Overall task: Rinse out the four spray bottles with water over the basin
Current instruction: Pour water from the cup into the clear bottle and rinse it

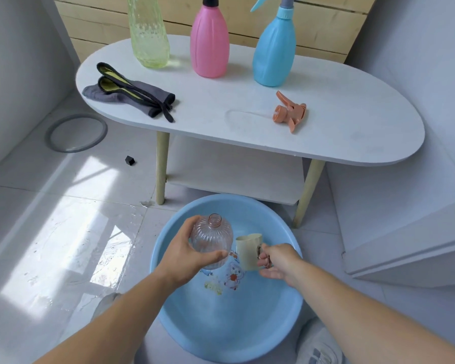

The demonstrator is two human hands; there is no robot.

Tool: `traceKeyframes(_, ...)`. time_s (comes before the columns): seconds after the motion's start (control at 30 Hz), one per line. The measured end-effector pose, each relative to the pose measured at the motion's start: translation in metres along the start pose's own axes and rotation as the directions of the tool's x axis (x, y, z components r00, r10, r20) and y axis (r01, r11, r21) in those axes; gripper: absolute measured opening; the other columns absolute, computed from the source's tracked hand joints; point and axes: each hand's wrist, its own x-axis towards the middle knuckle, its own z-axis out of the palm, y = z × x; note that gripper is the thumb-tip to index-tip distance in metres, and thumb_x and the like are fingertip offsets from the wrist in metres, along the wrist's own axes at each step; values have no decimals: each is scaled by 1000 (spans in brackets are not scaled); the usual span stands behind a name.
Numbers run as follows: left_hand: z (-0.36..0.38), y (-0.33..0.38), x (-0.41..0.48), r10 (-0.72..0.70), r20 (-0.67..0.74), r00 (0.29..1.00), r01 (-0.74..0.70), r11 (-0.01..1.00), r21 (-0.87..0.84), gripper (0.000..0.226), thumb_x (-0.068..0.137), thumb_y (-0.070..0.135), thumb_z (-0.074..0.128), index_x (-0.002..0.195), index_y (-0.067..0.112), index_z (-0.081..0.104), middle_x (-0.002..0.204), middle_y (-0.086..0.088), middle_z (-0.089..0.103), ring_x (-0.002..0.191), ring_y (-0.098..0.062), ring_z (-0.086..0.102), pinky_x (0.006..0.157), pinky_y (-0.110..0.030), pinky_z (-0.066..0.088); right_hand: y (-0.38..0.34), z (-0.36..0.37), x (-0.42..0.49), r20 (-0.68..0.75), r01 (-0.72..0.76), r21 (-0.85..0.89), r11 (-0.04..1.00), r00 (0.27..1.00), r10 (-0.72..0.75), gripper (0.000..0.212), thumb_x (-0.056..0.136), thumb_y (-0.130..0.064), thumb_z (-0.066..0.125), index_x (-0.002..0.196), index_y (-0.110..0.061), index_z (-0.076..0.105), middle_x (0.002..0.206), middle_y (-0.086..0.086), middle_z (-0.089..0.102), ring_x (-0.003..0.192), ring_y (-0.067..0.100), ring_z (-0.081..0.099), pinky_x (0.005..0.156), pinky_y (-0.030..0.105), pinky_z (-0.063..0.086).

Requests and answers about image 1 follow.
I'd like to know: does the person's right hand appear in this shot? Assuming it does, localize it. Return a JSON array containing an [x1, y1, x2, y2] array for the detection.
[[256, 243, 304, 289]]

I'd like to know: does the person's left hand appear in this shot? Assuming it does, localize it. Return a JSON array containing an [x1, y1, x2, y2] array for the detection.
[[153, 214, 229, 289]]

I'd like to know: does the beige cup with metal handle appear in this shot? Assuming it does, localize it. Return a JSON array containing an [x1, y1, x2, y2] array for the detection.
[[235, 233, 265, 272]]

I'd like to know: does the clear ribbed spray bottle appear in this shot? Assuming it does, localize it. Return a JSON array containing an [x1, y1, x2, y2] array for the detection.
[[190, 213, 234, 271]]

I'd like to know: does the orange spray head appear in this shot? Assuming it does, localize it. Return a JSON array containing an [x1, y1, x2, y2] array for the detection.
[[224, 90, 307, 133]]

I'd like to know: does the blue spray bottle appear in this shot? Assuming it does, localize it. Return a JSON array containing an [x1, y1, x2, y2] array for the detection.
[[252, 17, 297, 87]]

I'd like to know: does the pink spray bottle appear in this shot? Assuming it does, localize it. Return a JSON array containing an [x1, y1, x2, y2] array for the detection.
[[190, 5, 231, 79]]

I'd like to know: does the green clear spray bottle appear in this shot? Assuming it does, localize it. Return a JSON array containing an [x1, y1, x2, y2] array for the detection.
[[127, 0, 171, 69]]

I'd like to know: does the blue grey spray nozzle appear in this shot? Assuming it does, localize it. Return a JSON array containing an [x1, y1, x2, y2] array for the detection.
[[250, 0, 311, 20]]

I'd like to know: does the person's right forearm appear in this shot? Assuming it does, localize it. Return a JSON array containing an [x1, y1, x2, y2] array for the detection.
[[290, 259, 455, 364]]

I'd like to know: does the person's left forearm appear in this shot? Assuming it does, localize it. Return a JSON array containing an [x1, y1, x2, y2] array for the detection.
[[32, 267, 173, 364]]

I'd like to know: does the person's right white shoe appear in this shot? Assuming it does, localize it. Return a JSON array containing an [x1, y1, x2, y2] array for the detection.
[[295, 317, 344, 364]]

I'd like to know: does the blue plastic basin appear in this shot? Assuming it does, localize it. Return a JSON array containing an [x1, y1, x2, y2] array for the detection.
[[149, 193, 304, 364]]

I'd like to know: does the white oval table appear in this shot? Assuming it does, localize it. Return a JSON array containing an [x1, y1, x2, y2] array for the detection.
[[75, 34, 426, 229]]

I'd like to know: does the grey cloth with black trim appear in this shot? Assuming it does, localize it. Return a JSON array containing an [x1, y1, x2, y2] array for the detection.
[[81, 62, 176, 124]]

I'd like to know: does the grey rubber ring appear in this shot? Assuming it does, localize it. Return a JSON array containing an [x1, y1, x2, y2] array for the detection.
[[45, 114, 109, 154]]

